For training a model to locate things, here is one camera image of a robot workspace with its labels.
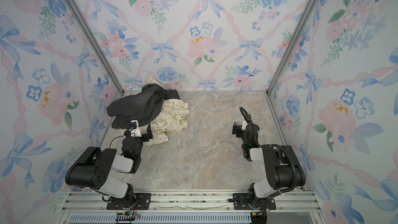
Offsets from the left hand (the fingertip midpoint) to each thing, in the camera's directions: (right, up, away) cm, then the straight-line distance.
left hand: (142, 123), depth 89 cm
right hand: (+60, +1, +5) cm, 60 cm away
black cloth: (-1, +10, +5) cm, 11 cm away
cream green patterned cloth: (-2, +29, +25) cm, 38 cm away
